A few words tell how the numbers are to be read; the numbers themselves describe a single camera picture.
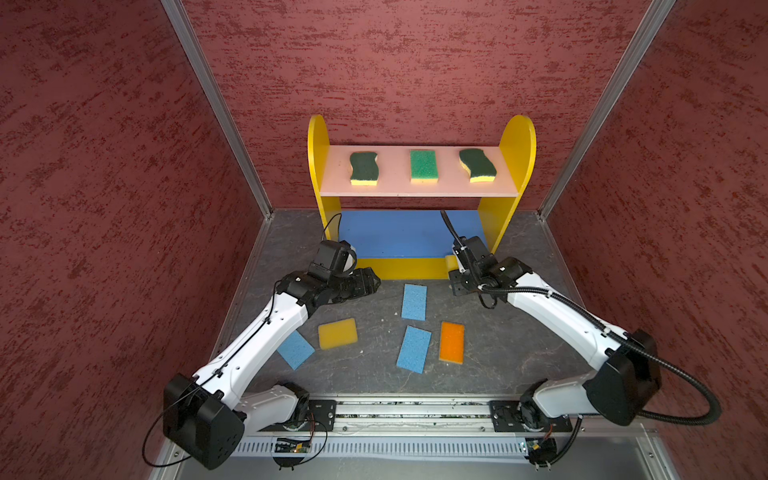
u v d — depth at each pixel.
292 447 0.72
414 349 0.85
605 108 0.89
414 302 0.95
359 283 0.68
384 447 0.71
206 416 0.37
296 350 0.85
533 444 0.72
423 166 0.73
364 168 0.72
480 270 0.61
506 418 0.74
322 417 0.74
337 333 0.88
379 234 0.95
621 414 0.42
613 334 0.43
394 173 0.74
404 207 1.25
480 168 0.75
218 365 0.42
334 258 0.58
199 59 0.78
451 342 0.86
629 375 0.40
